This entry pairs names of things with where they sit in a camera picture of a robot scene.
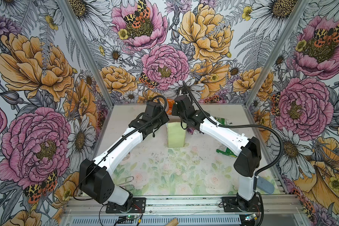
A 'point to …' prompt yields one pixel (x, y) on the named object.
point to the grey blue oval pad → (265, 185)
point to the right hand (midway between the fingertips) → (176, 108)
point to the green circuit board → (131, 217)
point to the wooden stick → (173, 222)
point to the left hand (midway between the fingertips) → (167, 120)
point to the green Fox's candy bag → (222, 121)
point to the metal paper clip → (128, 181)
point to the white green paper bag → (176, 134)
